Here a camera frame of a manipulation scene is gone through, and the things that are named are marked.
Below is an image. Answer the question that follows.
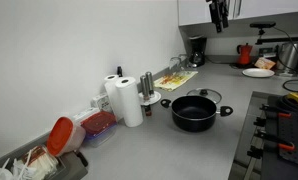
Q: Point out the grey tray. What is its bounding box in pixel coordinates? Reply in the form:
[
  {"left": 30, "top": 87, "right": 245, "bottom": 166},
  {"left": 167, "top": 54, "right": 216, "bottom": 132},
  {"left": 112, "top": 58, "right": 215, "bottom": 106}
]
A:
[{"left": 0, "top": 131, "right": 89, "bottom": 180}]

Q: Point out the white lidded clear box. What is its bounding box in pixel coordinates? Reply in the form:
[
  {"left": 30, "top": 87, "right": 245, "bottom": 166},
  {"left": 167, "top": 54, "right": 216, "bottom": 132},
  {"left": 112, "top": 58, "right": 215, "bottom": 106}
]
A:
[{"left": 72, "top": 107, "right": 100, "bottom": 123}]

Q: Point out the round container red lid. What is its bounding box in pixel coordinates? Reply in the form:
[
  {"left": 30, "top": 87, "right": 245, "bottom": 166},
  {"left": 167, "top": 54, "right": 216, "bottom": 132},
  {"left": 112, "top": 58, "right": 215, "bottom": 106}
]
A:
[{"left": 46, "top": 116, "right": 87, "bottom": 158}]

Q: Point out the red moka pot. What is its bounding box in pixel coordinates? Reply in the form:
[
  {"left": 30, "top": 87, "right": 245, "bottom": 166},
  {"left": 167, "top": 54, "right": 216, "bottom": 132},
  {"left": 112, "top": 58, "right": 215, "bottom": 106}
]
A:
[{"left": 236, "top": 42, "right": 254, "bottom": 66}]

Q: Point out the black coffee maker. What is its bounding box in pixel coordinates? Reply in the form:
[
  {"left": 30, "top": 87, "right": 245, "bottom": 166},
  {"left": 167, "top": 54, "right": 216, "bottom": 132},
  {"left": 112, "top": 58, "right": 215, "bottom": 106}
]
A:
[{"left": 188, "top": 35, "right": 208, "bottom": 69}]

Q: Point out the black cooking pot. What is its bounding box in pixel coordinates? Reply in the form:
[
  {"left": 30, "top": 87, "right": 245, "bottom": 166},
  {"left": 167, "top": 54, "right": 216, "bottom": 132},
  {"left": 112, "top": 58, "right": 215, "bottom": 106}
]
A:
[{"left": 160, "top": 95, "right": 234, "bottom": 133}]

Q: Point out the black cable loop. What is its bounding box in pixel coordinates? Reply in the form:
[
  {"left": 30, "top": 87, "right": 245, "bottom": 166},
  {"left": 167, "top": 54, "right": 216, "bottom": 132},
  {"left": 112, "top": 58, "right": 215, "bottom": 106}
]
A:
[{"left": 282, "top": 78, "right": 298, "bottom": 93}]

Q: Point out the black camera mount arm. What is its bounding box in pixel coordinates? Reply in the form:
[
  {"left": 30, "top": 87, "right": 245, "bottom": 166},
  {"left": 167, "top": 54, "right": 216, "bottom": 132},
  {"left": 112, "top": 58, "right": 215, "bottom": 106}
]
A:
[{"left": 254, "top": 27, "right": 298, "bottom": 46}]

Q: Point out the white wall cabinet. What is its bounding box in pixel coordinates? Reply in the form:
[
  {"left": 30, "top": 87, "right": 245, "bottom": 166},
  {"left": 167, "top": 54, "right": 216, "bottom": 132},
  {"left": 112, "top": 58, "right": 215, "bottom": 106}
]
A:
[{"left": 177, "top": 0, "right": 298, "bottom": 27}]

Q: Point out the small brown bottle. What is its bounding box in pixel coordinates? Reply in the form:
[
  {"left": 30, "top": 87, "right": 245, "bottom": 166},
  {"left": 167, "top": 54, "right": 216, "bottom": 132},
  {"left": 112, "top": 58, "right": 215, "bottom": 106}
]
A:
[{"left": 143, "top": 103, "right": 153, "bottom": 117}]

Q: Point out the clear glass lid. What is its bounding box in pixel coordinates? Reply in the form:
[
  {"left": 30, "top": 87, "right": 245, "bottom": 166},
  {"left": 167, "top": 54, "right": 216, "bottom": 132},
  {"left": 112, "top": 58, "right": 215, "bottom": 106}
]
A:
[{"left": 186, "top": 87, "right": 223, "bottom": 105}]

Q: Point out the cutting board with food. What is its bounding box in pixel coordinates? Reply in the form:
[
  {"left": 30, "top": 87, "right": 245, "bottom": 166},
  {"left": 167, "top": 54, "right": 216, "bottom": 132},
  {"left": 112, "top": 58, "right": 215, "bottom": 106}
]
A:
[{"left": 153, "top": 70, "right": 199, "bottom": 93}]

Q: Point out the orange packet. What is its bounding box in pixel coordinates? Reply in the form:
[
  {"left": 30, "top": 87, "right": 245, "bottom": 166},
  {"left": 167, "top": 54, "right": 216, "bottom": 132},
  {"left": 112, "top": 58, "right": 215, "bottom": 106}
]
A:
[{"left": 253, "top": 56, "right": 277, "bottom": 71}]

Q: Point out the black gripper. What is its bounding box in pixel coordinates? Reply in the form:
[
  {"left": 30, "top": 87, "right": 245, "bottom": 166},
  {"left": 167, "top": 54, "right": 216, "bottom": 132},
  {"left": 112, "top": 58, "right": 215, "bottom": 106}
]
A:
[{"left": 206, "top": 0, "right": 231, "bottom": 34}]

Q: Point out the steel spice grinder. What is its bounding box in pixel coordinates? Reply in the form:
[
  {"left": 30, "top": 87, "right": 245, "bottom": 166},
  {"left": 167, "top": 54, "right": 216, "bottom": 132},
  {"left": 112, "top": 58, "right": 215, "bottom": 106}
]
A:
[
  {"left": 145, "top": 71, "right": 156, "bottom": 98},
  {"left": 139, "top": 75, "right": 151, "bottom": 101}
]

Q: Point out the black stereo camera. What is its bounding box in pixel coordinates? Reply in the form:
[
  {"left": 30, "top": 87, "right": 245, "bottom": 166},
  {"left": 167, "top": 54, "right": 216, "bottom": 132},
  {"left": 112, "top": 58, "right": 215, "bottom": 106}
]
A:
[{"left": 249, "top": 21, "right": 277, "bottom": 29}]

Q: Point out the steel kettle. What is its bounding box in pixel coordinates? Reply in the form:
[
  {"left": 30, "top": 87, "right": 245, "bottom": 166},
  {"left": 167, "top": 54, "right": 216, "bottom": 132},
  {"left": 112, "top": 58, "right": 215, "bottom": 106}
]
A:
[{"left": 276, "top": 42, "right": 298, "bottom": 75}]

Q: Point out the box of white sticks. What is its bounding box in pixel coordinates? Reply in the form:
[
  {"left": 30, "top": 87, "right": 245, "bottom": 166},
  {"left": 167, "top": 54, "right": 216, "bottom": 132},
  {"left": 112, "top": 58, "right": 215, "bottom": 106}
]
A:
[{"left": 21, "top": 145, "right": 60, "bottom": 180}]

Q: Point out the black clamp orange handle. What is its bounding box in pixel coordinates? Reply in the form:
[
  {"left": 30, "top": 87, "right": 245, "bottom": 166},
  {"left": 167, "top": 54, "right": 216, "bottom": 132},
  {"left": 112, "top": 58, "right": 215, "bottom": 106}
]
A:
[
  {"left": 253, "top": 103, "right": 293, "bottom": 128},
  {"left": 247, "top": 129, "right": 296, "bottom": 159}
]

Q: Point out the grey steel cooktop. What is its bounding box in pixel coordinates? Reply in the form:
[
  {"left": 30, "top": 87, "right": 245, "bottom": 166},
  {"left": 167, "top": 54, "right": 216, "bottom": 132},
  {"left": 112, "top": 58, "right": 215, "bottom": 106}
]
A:
[{"left": 228, "top": 90, "right": 298, "bottom": 180}]

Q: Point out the white plate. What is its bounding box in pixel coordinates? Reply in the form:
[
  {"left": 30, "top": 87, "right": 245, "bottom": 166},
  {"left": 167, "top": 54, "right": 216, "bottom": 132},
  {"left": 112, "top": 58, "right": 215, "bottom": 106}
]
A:
[{"left": 241, "top": 67, "right": 276, "bottom": 79}]

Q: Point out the white socket box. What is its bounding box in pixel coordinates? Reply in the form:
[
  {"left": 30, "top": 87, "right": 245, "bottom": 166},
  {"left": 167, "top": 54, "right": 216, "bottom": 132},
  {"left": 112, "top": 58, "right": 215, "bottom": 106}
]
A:
[{"left": 90, "top": 92, "right": 113, "bottom": 114}]

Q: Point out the small white saucer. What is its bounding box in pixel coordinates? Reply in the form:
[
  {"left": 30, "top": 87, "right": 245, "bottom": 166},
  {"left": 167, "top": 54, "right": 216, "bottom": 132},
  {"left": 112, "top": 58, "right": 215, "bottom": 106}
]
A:
[{"left": 137, "top": 91, "right": 162, "bottom": 107}]

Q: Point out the upturned drinking glass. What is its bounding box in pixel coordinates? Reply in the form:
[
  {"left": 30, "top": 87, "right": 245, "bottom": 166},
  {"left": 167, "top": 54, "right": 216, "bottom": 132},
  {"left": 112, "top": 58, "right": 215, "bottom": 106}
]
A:
[
  {"left": 169, "top": 56, "right": 183, "bottom": 72},
  {"left": 178, "top": 53, "right": 190, "bottom": 68}
]

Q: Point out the white paper towel roll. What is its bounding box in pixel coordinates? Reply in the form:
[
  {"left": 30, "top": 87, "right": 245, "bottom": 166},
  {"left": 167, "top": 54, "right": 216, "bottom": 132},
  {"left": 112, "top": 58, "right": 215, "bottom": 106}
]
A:
[
  {"left": 103, "top": 74, "right": 125, "bottom": 122},
  {"left": 114, "top": 76, "right": 145, "bottom": 128}
]

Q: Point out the rectangular container red lid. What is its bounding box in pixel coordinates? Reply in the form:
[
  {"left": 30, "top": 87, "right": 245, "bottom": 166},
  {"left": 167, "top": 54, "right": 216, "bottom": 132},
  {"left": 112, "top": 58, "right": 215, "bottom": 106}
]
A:
[{"left": 79, "top": 110, "right": 118, "bottom": 148}]

